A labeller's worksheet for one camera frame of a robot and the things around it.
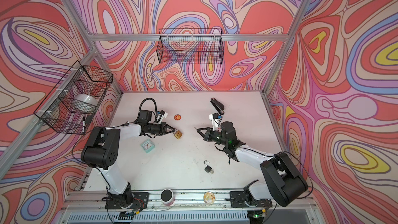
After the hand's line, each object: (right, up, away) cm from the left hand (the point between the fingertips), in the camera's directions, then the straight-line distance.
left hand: (175, 129), depth 92 cm
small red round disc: (-1, +6, +13) cm, 14 cm away
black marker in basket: (-40, +5, -20) cm, 45 cm away
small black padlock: (+19, -20, -8) cm, 29 cm away
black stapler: (+28, +14, +17) cm, 35 cm away
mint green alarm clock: (-16, -9, -2) cm, 19 cm away
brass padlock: (+2, -3, 0) cm, 3 cm away
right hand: (+14, -1, -9) cm, 17 cm away
